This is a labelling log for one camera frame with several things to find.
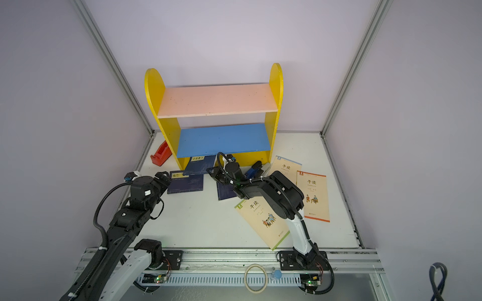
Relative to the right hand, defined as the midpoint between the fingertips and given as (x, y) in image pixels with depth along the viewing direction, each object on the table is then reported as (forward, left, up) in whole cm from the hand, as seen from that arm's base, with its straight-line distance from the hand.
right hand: (207, 174), depth 92 cm
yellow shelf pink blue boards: (+40, +4, 0) cm, 40 cm away
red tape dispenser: (+15, +28, -2) cm, 32 cm away
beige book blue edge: (+8, -44, -9) cm, 46 cm away
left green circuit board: (-42, +18, -8) cm, 46 cm away
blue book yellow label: (+7, +5, -1) cm, 8 cm away
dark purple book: (-6, -9, -8) cm, 13 cm away
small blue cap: (-43, -30, +3) cm, 52 cm away
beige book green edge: (-24, -31, -9) cm, 41 cm away
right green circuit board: (-44, -44, -10) cm, 63 cm away
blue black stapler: (+4, -25, -5) cm, 26 cm away
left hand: (-8, +15, +11) cm, 20 cm away
